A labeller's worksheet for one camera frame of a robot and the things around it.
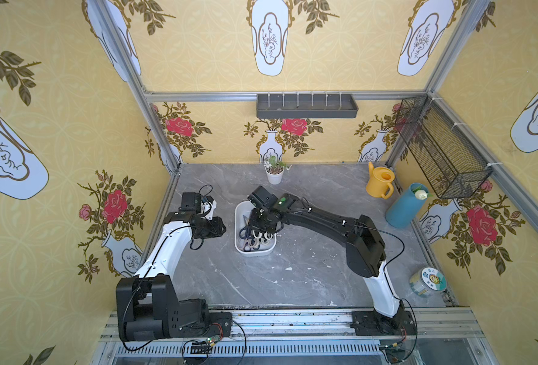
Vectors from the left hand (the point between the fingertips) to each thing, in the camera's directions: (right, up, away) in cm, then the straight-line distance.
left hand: (218, 228), depth 86 cm
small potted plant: (+21, +24, +24) cm, 40 cm away
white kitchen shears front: (+16, -2, 0) cm, 16 cm away
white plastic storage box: (+7, +2, +8) cm, 11 cm away
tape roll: (+71, -15, -11) cm, 74 cm away
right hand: (+10, -1, -1) cm, 10 cm away
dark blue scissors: (+11, -2, +6) cm, 12 cm away
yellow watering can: (+68, +18, +14) cm, 71 cm away
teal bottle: (+74, +7, +6) cm, 75 cm away
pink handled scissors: (+8, -7, +5) cm, 12 cm away
